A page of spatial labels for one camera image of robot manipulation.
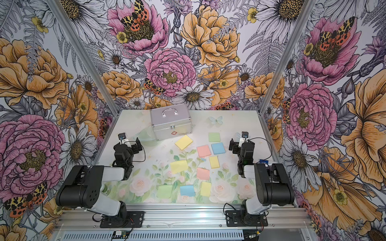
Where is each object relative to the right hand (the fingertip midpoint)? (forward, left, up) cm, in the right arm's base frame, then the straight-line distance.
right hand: (239, 141), depth 95 cm
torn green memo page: (-26, +45, -8) cm, 52 cm away
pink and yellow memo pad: (-1, +22, -8) cm, 23 cm away
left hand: (0, +66, +2) cm, 66 cm away
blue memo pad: (0, +12, -7) cm, 14 cm away
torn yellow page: (-11, +37, -7) cm, 40 cm away
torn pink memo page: (-17, +23, -8) cm, 29 cm away
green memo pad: (+11, +14, -9) cm, 20 cm away
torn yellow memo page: (-26, +22, -7) cm, 35 cm away
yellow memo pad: (-9, +16, -8) cm, 20 cm away
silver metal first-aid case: (+12, +42, +6) cm, 44 cm away
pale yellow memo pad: (+5, +35, -7) cm, 36 cm away
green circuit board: (-44, +63, -8) cm, 77 cm away
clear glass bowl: (+12, +61, -8) cm, 63 cm away
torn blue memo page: (-26, +32, -8) cm, 42 cm away
